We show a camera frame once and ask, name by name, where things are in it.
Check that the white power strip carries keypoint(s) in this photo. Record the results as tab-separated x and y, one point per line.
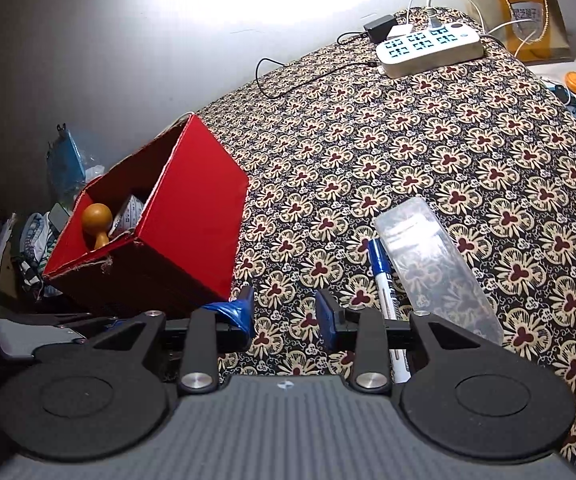
432	57

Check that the small white-framed mirror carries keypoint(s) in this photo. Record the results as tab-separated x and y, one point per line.
60	216

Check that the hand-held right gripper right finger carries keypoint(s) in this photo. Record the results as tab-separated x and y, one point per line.
325	317

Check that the blue marker pen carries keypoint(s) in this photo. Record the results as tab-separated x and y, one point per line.
385	280

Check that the brown wooden gourd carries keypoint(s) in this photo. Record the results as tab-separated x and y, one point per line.
97	217

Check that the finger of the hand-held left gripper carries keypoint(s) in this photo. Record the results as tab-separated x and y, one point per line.
90	321

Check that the striped cloth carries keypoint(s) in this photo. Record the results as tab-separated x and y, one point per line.
35	240

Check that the red cardboard box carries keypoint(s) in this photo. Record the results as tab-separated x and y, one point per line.
193	200

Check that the white charger plug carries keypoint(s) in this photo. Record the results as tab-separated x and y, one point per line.
402	30

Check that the blue plastic bag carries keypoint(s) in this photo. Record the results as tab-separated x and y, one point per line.
565	95

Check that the clear plastic case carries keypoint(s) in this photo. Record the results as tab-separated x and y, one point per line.
432	260

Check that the black power adapter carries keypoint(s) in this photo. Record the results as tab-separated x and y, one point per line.
378	29

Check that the blue packet with clips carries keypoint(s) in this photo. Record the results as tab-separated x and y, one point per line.
65	165

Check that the gold gift bag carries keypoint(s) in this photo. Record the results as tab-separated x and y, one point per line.
527	20

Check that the floral patterned tablecloth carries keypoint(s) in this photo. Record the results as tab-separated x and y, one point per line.
367	135

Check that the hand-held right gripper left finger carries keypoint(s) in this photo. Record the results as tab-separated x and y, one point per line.
245	312

